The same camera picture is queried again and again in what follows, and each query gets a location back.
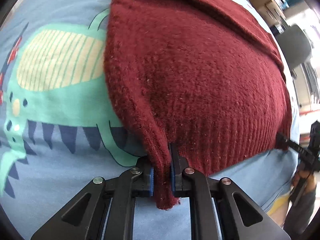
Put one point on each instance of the wooden drawer cabinet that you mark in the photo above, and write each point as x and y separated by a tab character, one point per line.
268	2

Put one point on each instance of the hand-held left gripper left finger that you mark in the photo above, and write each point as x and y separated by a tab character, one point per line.
150	182

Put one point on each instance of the person's right hand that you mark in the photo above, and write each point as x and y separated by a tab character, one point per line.
310	182

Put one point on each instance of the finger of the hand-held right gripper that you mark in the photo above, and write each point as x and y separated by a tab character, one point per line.
292	145

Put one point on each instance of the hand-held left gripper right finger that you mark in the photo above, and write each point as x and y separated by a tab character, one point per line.
172	182

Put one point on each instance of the dark red knitted sweater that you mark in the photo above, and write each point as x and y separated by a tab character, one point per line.
195	80

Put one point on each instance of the blue printed bed sheet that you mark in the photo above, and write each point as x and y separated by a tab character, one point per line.
55	80

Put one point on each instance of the black office chair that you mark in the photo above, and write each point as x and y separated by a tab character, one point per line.
295	42

